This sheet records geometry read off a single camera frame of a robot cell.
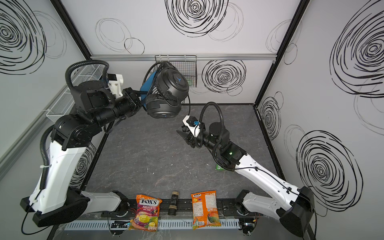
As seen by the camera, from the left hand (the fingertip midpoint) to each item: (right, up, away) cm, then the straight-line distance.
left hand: (151, 93), depth 52 cm
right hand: (+9, -12, +11) cm, 19 cm away
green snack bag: (+30, -38, +34) cm, 59 cm away
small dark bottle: (+5, -53, +20) cm, 57 cm away
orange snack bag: (+20, -54, +19) cm, 61 cm away
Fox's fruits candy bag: (-7, -52, +17) cm, 55 cm away
